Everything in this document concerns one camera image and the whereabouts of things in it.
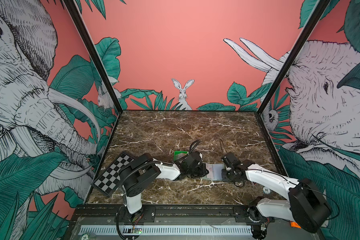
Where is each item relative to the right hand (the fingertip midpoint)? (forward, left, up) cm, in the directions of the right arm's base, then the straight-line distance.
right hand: (224, 175), depth 86 cm
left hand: (+1, +8, +4) cm, 9 cm away
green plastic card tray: (+13, +27, +2) cm, 30 cm away
